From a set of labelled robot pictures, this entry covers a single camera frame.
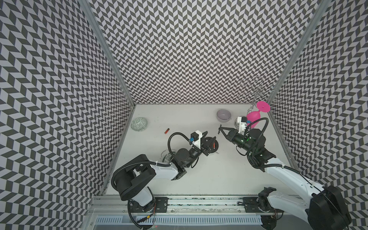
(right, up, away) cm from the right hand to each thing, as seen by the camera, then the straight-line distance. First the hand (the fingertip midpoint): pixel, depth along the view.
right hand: (219, 130), depth 76 cm
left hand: (-4, -2, -2) cm, 5 cm away
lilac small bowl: (+10, +8, +32) cm, 35 cm away
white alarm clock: (-5, -9, +16) cm, 19 cm away
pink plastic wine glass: (+21, +8, +5) cm, 23 cm away
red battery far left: (-32, -3, +24) cm, 40 cm away
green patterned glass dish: (-53, +2, +27) cm, 60 cm away
